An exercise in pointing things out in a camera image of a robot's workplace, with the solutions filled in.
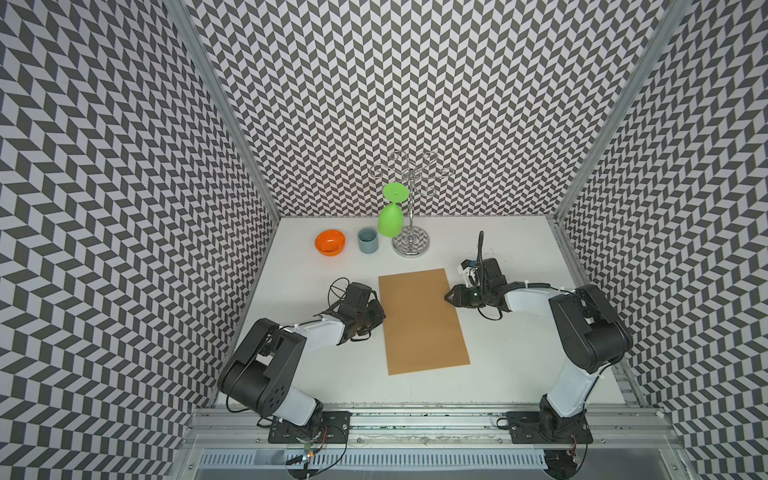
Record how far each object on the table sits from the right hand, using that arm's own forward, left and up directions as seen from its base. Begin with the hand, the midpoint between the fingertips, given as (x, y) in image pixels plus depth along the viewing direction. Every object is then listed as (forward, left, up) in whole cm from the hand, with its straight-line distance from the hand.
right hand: (450, 301), depth 95 cm
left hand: (-5, +20, +1) cm, 21 cm away
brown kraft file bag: (-9, +9, -1) cm, 13 cm away
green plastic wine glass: (+16, +18, +24) cm, 34 cm away
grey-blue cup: (+23, +28, +4) cm, 36 cm away
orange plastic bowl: (+21, +41, +5) cm, 46 cm away
